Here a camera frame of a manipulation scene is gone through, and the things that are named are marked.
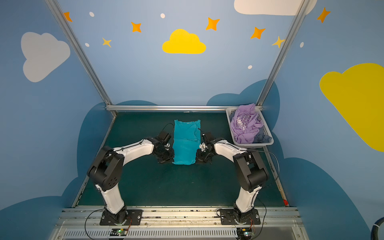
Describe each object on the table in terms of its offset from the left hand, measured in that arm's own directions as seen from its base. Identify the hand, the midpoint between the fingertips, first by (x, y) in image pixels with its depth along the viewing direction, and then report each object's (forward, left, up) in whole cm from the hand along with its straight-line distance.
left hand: (176, 160), depth 91 cm
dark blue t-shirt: (+17, -57, +1) cm, 59 cm away
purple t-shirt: (+24, -46, +8) cm, 52 cm away
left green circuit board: (-36, +25, -4) cm, 45 cm away
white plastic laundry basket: (+39, -60, +6) cm, 72 cm away
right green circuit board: (-36, -36, -5) cm, 51 cm away
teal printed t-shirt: (+15, -5, -1) cm, 16 cm away
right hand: (0, -12, 0) cm, 12 cm away
